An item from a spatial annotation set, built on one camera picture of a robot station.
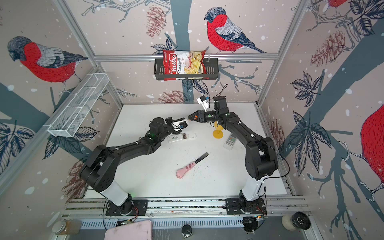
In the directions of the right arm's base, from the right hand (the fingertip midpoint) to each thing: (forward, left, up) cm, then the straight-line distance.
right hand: (187, 120), depth 82 cm
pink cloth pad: (-48, +19, -20) cm, 55 cm away
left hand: (+3, +4, 0) cm, 5 cm away
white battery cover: (+5, -1, -23) cm, 23 cm away
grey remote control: (-1, -26, -23) cm, 34 cm away
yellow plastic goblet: (+7, -19, -22) cm, 30 cm away
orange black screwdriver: (0, -5, +3) cm, 6 cm away
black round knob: (-48, -3, -13) cm, 50 cm away
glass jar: (-49, +49, -14) cm, 71 cm away
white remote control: (+1, +11, -20) cm, 23 cm away
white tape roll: (-42, -49, -14) cm, 66 cm away
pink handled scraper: (-21, +4, -21) cm, 30 cm away
